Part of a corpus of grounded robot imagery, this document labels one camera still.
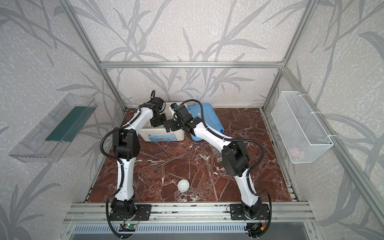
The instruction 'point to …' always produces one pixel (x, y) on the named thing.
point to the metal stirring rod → (173, 159)
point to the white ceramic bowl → (183, 185)
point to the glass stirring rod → (189, 167)
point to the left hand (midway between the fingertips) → (164, 118)
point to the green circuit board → (127, 227)
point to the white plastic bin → (159, 133)
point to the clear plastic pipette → (175, 176)
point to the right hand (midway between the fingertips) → (171, 118)
